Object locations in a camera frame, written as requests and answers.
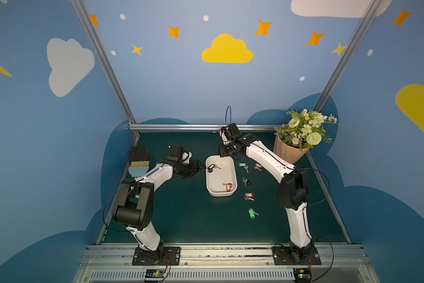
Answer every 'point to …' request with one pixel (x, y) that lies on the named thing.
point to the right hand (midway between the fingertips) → (223, 149)
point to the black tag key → (212, 165)
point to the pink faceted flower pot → (292, 154)
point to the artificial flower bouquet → (305, 129)
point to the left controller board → (154, 273)
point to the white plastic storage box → (215, 179)
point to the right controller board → (302, 275)
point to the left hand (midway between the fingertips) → (202, 168)
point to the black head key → (245, 181)
